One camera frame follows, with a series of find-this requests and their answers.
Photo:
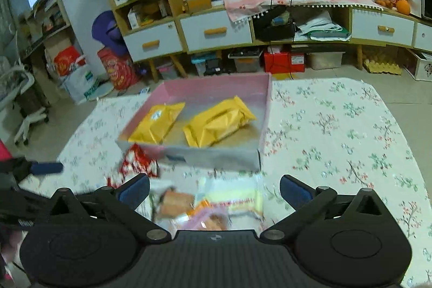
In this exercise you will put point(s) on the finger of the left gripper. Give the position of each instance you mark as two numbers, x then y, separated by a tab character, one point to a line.
46	168

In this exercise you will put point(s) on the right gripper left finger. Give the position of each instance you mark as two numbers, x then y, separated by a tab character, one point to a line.
134	192

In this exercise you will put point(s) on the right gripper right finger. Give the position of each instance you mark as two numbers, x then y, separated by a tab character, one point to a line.
295	192

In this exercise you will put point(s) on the pink cookie bag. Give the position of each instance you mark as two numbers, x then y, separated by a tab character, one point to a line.
204	219

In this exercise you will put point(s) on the red candy wrapper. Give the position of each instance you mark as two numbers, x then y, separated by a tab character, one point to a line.
134	162

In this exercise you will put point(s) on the orange wafer pack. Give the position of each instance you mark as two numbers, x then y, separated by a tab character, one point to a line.
174	204

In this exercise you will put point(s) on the pale yellow snack bag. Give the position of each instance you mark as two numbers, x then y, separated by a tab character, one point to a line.
243	196

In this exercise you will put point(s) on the yellow waffle snack pack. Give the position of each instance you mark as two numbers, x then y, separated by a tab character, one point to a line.
157	123

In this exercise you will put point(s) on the floral tablecloth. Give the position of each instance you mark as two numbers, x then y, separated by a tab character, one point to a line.
325	132

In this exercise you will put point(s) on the white office chair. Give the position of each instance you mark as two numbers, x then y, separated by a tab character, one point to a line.
17	88

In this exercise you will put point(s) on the yellow crinkled snack pack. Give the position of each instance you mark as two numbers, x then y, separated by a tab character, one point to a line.
217	123

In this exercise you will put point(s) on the pink and silver cardboard box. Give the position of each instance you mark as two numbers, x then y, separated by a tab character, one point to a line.
241	151

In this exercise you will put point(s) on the red patterned bag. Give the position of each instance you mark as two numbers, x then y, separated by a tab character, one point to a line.
120	70

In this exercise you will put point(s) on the red box under cabinet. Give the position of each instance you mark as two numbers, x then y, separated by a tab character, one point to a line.
284	62

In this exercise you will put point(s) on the yellow egg tray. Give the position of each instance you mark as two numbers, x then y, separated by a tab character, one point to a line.
386	67

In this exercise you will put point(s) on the black bag on shelf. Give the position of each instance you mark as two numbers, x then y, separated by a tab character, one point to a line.
275	24

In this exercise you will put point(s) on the wooden cabinet with drawers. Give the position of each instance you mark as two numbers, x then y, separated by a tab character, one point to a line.
237	23

